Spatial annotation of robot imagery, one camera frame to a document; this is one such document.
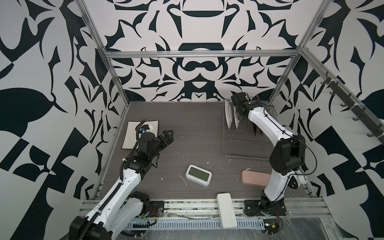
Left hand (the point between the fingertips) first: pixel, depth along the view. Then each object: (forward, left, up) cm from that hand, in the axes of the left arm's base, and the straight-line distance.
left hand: (168, 132), depth 78 cm
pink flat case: (-17, -48, -24) cm, 56 cm away
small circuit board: (-40, -48, -21) cm, 66 cm away
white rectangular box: (-34, -27, -16) cm, 46 cm away
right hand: (+13, -47, 0) cm, 49 cm away
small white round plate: (+15, -35, -4) cm, 38 cm away
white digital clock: (-17, -15, -17) cm, 28 cm away
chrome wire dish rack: (+4, -45, -20) cm, 49 cm away
